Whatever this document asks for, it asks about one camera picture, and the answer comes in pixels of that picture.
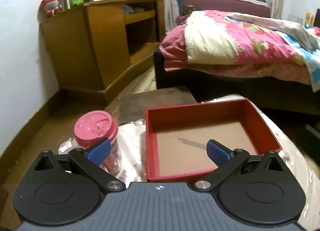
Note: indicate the dark brown bag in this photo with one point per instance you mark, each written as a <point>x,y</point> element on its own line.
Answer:
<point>188,10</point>

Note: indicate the bed with pink quilt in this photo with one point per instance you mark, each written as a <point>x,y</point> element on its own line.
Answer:
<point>225,41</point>

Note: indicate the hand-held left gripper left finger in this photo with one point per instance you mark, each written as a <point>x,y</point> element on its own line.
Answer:
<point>98,152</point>

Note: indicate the wooden cabinet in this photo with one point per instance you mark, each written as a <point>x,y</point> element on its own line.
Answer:
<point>75,46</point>

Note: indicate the red cardboard box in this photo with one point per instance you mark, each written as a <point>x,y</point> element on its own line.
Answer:
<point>200,121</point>

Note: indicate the red white plush doll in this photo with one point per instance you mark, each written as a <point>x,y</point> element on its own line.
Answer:
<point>51,4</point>

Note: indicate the pink lid plastic jar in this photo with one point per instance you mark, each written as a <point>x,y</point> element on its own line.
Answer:
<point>95,125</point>

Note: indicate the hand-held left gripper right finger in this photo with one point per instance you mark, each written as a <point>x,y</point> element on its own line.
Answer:
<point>217,152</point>

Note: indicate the yellow blue toy box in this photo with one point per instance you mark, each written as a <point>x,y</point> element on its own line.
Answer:
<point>309,20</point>

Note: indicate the grey items on shelf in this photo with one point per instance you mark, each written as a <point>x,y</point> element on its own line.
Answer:
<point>132,9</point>

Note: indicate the green plush toy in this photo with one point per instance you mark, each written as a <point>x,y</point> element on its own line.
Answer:
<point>76,1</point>

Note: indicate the dark bed frame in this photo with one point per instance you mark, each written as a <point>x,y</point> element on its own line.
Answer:
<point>225,83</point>

